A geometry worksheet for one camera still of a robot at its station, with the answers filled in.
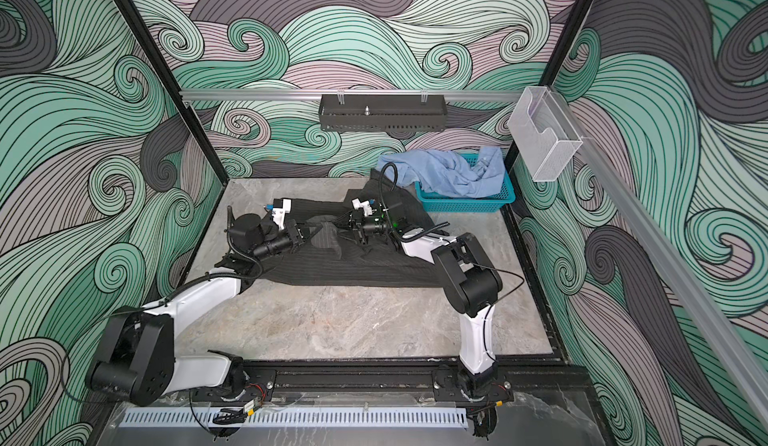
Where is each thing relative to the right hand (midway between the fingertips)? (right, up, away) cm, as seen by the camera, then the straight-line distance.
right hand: (333, 229), depth 83 cm
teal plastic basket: (+35, +8, +31) cm, 47 cm away
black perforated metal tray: (+14, +37, +12) cm, 42 cm away
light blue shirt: (+51, +19, +28) cm, 61 cm away
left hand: (-2, +1, -4) cm, 5 cm away
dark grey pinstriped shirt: (-1, -7, 0) cm, 7 cm away
